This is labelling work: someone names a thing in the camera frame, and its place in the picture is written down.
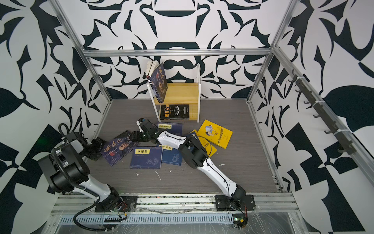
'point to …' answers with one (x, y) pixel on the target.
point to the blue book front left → (146, 157)
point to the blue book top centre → (173, 127)
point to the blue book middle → (174, 157)
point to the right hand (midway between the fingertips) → (132, 137)
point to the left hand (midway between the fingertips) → (104, 145)
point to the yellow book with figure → (215, 133)
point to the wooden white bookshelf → (181, 93)
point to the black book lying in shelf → (174, 111)
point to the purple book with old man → (159, 83)
